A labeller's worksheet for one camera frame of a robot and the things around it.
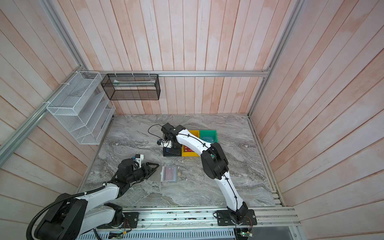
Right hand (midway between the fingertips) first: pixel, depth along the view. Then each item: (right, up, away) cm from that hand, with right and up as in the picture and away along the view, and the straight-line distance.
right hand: (176, 148), depth 95 cm
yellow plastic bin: (+10, -3, -4) cm, 11 cm away
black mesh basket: (-33, +43, +9) cm, 55 cm away
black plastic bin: (0, 0, -11) cm, 11 cm away
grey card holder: (-4, -15, -7) cm, 17 cm away
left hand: (-10, -11, -11) cm, 18 cm away
